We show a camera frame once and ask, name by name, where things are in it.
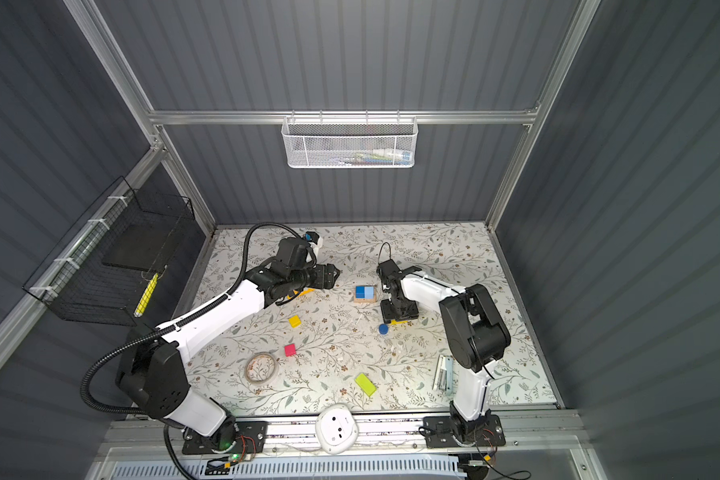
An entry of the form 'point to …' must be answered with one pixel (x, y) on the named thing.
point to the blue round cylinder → (383, 329)
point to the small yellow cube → (295, 321)
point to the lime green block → (365, 384)
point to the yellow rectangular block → (395, 322)
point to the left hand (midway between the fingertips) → (328, 269)
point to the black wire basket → (106, 271)
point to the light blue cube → (369, 292)
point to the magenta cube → (290, 350)
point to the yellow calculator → (307, 291)
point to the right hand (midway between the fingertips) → (399, 319)
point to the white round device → (336, 428)
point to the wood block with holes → (364, 300)
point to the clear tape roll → (261, 368)
